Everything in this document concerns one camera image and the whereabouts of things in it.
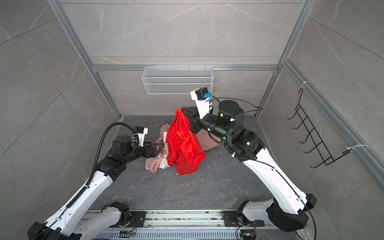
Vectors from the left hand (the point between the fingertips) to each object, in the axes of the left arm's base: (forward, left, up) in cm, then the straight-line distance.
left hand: (158, 141), depth 74 cm
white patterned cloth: (-5, -1, -16) cm, 17 cm away
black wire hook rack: (-17, -71, +10) cm, 73 cm away
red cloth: (-11, -14, +10) cm, 20 cm away
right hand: (-3, -14, +25) cm, 29 cm away
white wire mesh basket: (+45, -9, +7) cm, 46 cm away
